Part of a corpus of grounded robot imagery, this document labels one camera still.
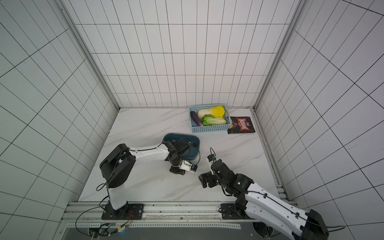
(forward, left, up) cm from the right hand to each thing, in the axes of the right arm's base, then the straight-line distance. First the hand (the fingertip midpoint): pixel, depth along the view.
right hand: (202, 176), depth 79 cm
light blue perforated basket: (+32, +4, -1) cm, 32 cm away
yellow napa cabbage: (+45, -10, +4) cm, 46 cm away
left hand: (+5, +14, -6) cm, 16 cm away
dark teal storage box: (+23, +7, -4) cm, 24 cm away
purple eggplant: (+43, +6, -3) cm, 44 cm away
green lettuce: (+38, -4, +2) cm, 38 cm away
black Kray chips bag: (+42, -28, -6) cm, 51 cm away
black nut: (+22, +6, -5) cm, 23 cm away
